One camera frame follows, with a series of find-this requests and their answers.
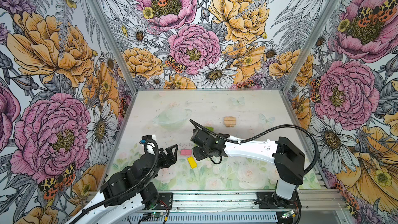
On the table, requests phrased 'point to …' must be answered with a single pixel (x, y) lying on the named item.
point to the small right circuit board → (287, 214)
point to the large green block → (210, 128)
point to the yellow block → (192, 162)
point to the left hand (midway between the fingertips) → (170, 152)
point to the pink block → (186, 152)
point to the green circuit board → (157, 214)
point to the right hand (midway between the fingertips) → (199, 157)
